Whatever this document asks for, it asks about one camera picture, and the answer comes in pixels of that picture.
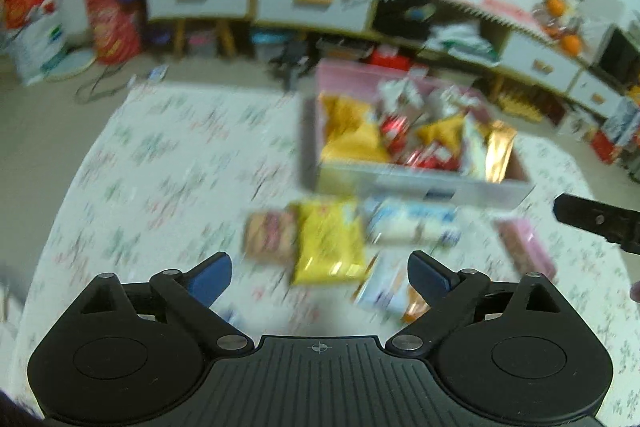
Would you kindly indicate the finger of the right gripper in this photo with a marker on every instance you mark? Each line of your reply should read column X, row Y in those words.
column 615, row 224

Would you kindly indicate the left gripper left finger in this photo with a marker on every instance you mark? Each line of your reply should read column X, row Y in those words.
column 188, row 296

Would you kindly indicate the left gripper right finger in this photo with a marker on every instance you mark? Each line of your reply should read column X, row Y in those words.
column 452, row 297

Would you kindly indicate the gold snack bar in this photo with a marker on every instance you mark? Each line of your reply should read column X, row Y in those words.
column 499, row 146

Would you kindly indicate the white nut snack packet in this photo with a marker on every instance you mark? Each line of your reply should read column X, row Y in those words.
column 398, row 96

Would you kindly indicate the red snack packet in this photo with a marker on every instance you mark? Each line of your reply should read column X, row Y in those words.
column 431, row 157

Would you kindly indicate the right hand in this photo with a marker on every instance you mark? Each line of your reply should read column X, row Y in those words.
column 634, row 292

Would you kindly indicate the orange lotus chip packet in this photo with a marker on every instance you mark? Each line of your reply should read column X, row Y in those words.
column 387, row 289

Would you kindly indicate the pink wrapped snack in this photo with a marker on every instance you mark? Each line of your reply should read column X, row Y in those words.
column 521, row 242

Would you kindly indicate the white blue bread packet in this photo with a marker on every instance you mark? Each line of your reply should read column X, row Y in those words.
column 401, row 222

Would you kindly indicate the brown cracker packet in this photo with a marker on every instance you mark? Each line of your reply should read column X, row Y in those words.
column 271, row 236

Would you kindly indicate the floral tablecloth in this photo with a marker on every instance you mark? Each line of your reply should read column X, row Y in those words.
column 177, row 169

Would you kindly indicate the yellow snack packet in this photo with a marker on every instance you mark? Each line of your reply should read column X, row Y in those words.
column 330, row 243

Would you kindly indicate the white green snack packet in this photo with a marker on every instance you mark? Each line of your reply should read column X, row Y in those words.
column 473, row 155

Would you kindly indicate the low white tv cabinet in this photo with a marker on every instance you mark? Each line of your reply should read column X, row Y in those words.
column 514, row 54

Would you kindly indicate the white packet with red print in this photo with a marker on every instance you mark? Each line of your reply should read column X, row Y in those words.
column 395, row 132

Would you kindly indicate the pink white storage box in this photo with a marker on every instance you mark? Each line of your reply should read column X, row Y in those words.
column 441, row 100

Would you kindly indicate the large yellow bag in box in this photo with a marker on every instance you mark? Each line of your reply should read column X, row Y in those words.
column 351, row 132

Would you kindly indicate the orange fruit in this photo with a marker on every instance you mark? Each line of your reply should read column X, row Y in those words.
column 555, row 8
column 571, row 44

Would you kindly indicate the red patterned bag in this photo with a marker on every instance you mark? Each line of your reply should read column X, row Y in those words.
column 115, row 28

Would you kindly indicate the white shopping bag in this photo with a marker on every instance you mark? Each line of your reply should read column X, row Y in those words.
column 35, row 36

